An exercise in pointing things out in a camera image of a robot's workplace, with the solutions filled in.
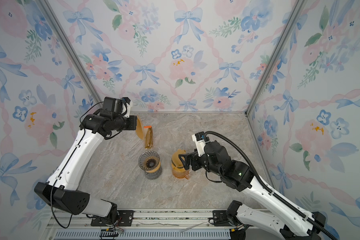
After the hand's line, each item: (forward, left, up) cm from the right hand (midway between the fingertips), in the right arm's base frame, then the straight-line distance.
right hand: (187, 152), depth 67 cm
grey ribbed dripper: (+4, +21, -16) cm, 26 cm away
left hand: (+16, +25, +3) cm, 30 cm away
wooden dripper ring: (-3, +16, -14) cm, 21 cm away
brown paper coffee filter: (+2, +5, -16) cm, 17 cm away
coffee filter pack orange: (+23, +24, -21) cm, 39 cm away
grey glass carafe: (-2, +18, -23) cm, 29 cm away
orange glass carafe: (+1, +3, -27) cm, 27 cm away
